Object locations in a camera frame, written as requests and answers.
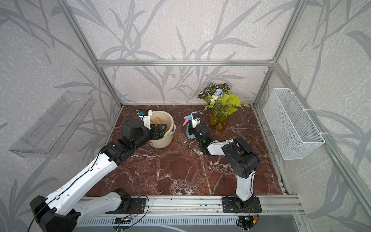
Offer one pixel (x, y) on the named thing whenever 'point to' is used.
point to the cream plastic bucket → (164, 118)
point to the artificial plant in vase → (221, 105)
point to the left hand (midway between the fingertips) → (162, 125)
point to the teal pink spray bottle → (187, 119)
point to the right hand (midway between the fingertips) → (191, 118)
